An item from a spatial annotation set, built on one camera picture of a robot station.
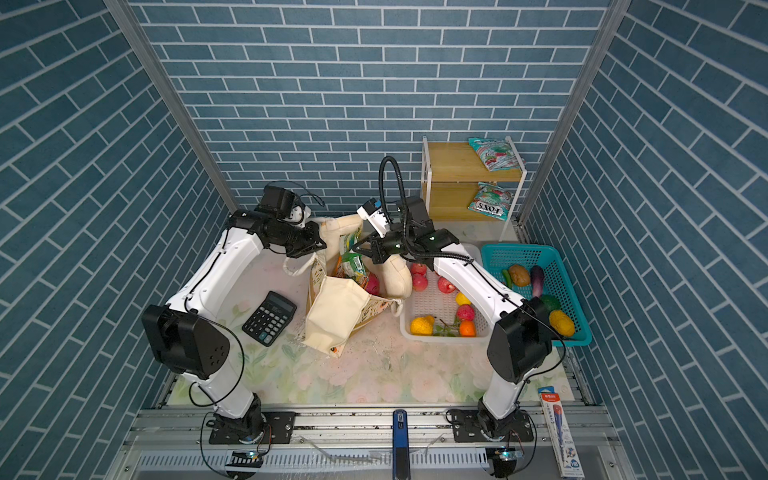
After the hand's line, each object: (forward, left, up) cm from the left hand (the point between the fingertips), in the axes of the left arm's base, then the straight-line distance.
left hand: (328, 243), depth 82 cm
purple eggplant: (-1, -66, -19) cm, 69 cm away
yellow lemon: (-17, -26, -17) cm, 36 cm away
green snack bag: (-8, -7, +1) cm, 10 cm away
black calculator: (-11, +20, -22) cm, 32 cm away
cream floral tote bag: (-16, -4, -5) cm, 18 cm away
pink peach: (-12, -40, -18) cm, 46 cm away
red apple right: (+4, -27, -18) cm, 32 cm away
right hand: (-5, -7, +5) cm, 10 cm away
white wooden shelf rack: (+22, -36, +8) cm, 43 cm away
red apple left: (-1, -27, -18) cm, 32 cm away
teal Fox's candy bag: (+23, -53, -4) cm, 58 cm away
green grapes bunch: (-18, -33, -20) cm, 43 cm away
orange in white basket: (-17, -40, -19) cm, 47 cm away
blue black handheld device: (-45, -19, -22) cm, 54 cm away
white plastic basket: (-10, -33, -22) cm, 41 cm away
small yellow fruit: (-7, -40, -19) cm, 45 cm away
